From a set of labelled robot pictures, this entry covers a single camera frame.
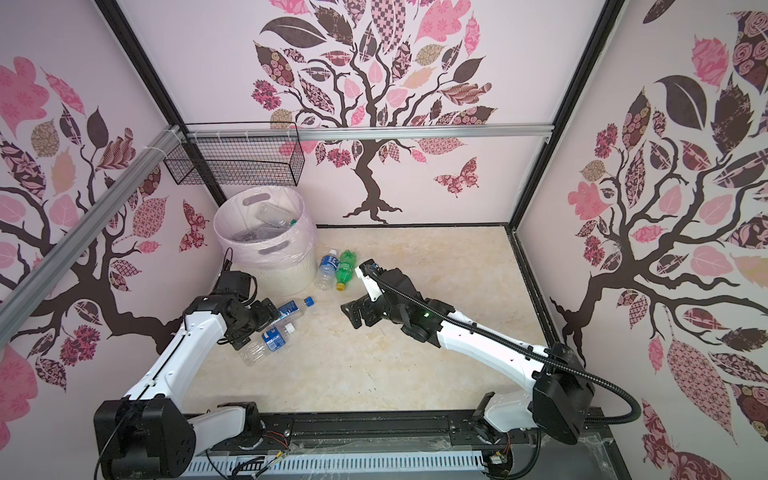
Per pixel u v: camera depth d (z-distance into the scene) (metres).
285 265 0.84
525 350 0.44
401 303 0.57
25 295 0.51
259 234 0.90
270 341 0.84
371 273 0.66
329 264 1.02
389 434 0.75
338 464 0.70
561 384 0.40
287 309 0.91
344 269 1.01
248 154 0.95
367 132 0.93
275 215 0.97
